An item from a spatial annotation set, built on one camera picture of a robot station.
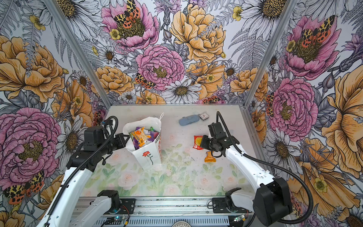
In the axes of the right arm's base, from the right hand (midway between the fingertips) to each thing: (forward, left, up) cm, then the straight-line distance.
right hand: (202, 147), depth 82 cm
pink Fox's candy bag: (+6, +27, +6) cm, 29 cm away
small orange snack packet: (+3, +34, +8) cm, 35 cm away
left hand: (0, +38, +9) cm, 40 cm away
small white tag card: (+33, -5, -11) cm, 35 cm away
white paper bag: (-6, +28, +3) cm, 29 cm away
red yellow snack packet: (+4, +2, -1) cm, 5 cm away
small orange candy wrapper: (-1, -6, -13) cm, 14 cm away
